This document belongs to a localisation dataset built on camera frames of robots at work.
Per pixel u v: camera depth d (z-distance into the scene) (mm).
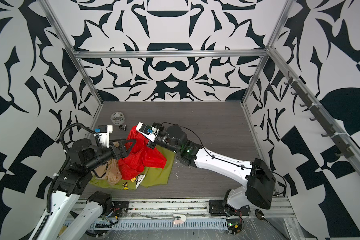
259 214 717
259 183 409
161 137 569
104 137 595
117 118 1081
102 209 634
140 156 720
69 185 468
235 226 709
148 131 510
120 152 586
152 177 821
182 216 712
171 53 944
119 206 757
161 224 710
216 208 742
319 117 549
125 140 701
